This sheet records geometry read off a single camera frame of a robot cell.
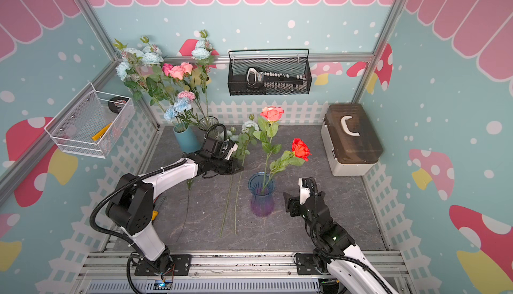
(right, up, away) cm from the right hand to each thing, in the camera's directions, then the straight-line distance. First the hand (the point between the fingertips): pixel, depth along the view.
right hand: (291, 192), depth 79 cm
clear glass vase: (-39, +30, +17) cm, 52 cm away
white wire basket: (-77, +27, -1) cm, 82 cm away
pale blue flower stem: (-27, -9, +10) cm, 30 cm away
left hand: (-20, +7, +10) cm, 23 cm away
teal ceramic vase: (-45, +22, +14) cm, 52 cm away
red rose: (+1, +16, -14) cm, 22 cm away
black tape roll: (-71, +35, +2) cm, 79 cm away
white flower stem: (-23, -3, +18) cm, 29 cm away
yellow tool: (-70, +23, -8) cm, 74 cm away
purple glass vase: (-12, +3, -1) cm, 12 cm away
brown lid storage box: (+31, +21, +17) cm, 42 cm away
